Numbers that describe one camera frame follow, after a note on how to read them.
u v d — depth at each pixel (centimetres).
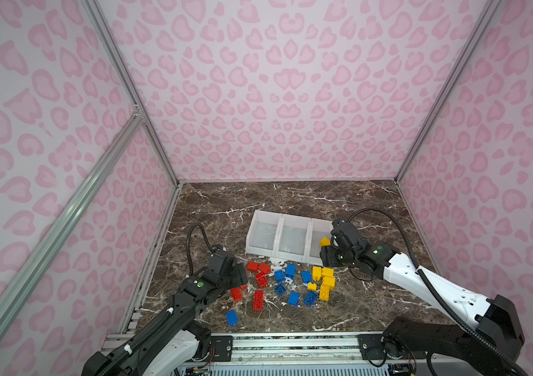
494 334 38
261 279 86
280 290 84
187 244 100
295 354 73
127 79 82
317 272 86
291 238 98
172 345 57
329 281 86
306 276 89
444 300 43
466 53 77
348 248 62
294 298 82
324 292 84
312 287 85
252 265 92
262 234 100
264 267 90
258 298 84
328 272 86
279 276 86
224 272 64
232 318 79
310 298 83
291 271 87
